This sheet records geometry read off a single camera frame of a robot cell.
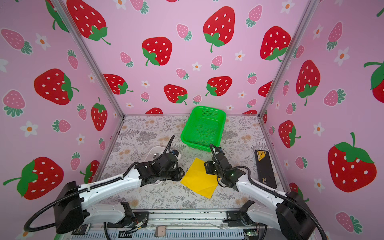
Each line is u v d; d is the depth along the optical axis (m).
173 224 0.73
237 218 0.73
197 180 0.89
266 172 0.93
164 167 0.60
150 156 0.93
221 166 0.62
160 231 0.69
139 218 0.73
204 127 1.14
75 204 0.40
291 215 0.41
